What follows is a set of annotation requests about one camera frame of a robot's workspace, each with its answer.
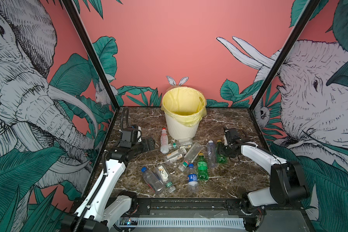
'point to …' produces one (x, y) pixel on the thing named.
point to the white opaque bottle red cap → (164, 145)
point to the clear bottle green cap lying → (165, 176)
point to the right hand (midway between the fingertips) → (219, 149)
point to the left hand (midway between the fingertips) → (149, 141)
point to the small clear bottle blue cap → (193, 186)
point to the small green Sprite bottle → (202, 168)
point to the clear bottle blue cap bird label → (152, 181)
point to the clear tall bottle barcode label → (211, 154)
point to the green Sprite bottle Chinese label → (220, 158)
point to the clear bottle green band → (187, 142)
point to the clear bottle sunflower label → (191, 156)
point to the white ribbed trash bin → (179, 131)
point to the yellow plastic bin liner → (187, 105)
